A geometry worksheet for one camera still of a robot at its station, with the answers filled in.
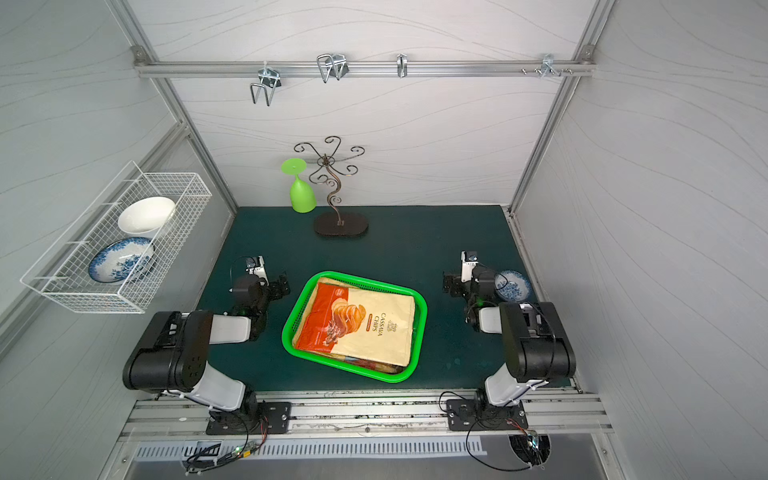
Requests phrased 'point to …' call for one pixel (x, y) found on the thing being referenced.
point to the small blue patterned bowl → (512, 286)
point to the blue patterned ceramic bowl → (122, 260)
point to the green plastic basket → (299, 285)
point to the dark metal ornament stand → (332, 224)
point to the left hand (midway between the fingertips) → (271, 274)
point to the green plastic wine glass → (302, 197)
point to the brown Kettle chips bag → (369, 364)
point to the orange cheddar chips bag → (359, 323)
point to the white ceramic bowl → (145, 216)
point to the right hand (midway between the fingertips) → (462, 268)
